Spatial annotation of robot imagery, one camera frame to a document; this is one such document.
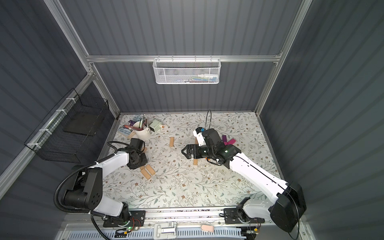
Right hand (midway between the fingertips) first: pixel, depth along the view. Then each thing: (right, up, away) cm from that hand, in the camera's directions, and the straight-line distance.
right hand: (190, 150), depth 74 cm
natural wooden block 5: (-24, -15, +15) cm, 32 cm away
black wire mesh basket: (-61, +9, -1) cm, 62 cm away
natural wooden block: (-14, +1, +29) cm, 32 cm away
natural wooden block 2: (+3, -10, +19) cm, 22 cm away
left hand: (-30, -10, +17) cm, 36 cm away
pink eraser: (+8, -35, -6) cm, 37 cm away
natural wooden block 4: (-28, -15, +14) cm, 35 cm away
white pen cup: (-33, +7, +25) cm, 42 cm away
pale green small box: (-26, +13, +31) cm, 42 cm away
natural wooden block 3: (+3, +5, -6) cm, 9 cm away
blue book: (-48, +9, +32) cm, 59 cm away
